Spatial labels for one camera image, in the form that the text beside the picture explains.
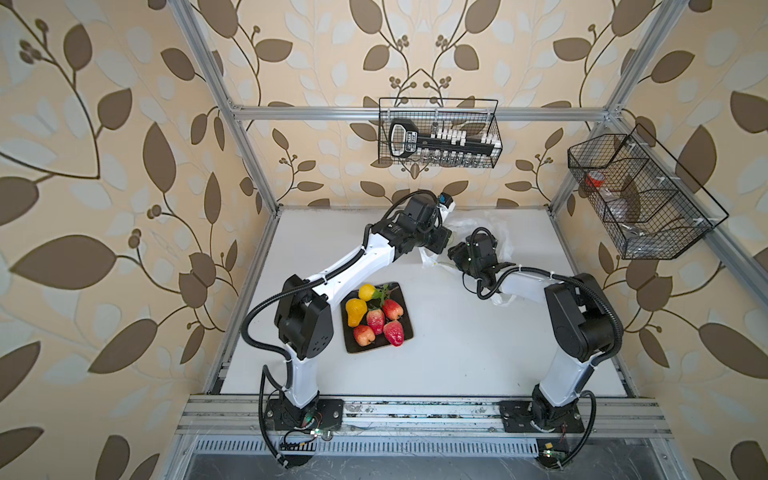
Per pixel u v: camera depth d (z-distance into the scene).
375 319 0.87
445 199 0.72
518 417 0.73
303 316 0.48
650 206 0.73
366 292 0.92
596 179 0.88
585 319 0.49
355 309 0.87
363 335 0.83
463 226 0.89
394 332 0.84
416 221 0.63
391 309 0.89
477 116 0.91
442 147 0.85
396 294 0.93
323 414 0.74
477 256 0.76
